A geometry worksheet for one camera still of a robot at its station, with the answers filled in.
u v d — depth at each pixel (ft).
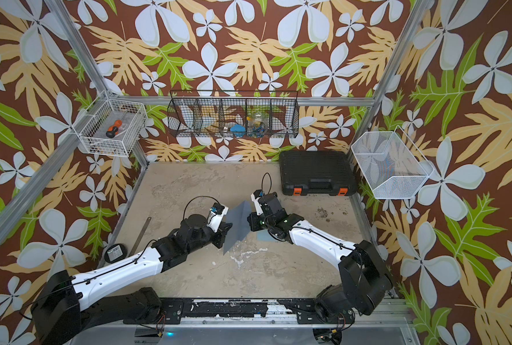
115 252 2.83
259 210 2.46
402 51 2.52
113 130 2.63
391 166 2.76
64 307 1.29
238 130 3.09
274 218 2.13
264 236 2.45
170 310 2.41
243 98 2.98
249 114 3.13
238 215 2.71
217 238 2.25
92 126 2.64
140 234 3.06
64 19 2.29
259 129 3.14
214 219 2.25
